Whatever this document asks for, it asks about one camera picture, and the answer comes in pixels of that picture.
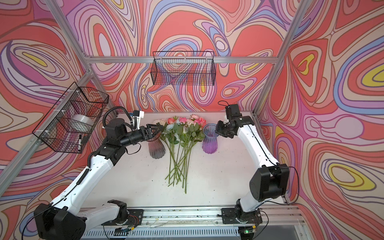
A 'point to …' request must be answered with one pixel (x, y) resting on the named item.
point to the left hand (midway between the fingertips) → (161, 128)
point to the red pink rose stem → (171, 121)
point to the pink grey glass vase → (156, 147)
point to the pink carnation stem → (200, 123)
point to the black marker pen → (79, 143)
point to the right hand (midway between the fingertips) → (218, 134)
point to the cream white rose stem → (188, 132)
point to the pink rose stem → (182, 120)
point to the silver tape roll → (84, 118)
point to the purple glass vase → (209, 144)
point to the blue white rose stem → (174, 130)
